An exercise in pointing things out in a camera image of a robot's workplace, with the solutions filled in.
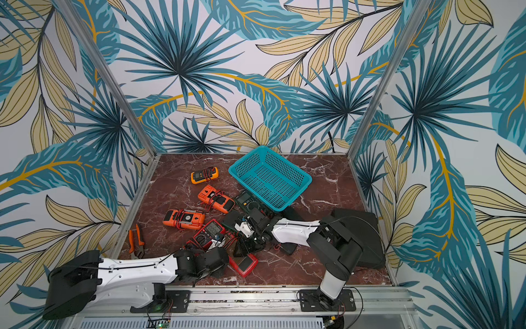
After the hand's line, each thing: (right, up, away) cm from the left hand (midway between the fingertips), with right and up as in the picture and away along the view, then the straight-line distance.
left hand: (220, 265), depth 82 cm
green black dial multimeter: (+10, +24, +15) cm, 30 cm away
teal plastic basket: (+23, +34, +28) cm, 49 cm away
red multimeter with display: (-4, +13, +4) cm, 14 cm away
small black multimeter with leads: (+28, +6, +2) cm, 29 cm away
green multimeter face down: (+3, +17, +10) cm, 20 cm away
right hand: (+8, +5, +1) cm, 9 cm away
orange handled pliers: (-36, +6, +4) cm, 37 cm away
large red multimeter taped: (+10, +1, -2) cm, 11 cm away
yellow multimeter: (-13, +36, +23) cm, 45 cm away
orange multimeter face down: (-5, +25, +13) cm, 29 cm away
